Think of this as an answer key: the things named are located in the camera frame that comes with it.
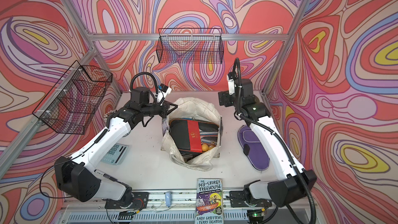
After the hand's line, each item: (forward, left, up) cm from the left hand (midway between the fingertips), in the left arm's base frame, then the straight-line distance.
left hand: (177, 106), depth 75 cm
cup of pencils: (+2, +41, -10) cm, 42 cm away
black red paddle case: (-9, -5, -12) cm, 16 cm away
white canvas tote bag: (+3, -6, -5) cm, 8 cm away
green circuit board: (-41, +24, -31) cm, 57 cm away
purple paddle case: (-10, -42, -26) cm, 50 cm away
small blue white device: (-35, +4, -26) cm, 44 cm away
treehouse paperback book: (-39, -15, -25) cm, 49 cm away
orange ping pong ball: (-15, -13, -14) cm, 25 cm away
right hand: (+4, -26, +4) cm, 26 cm away
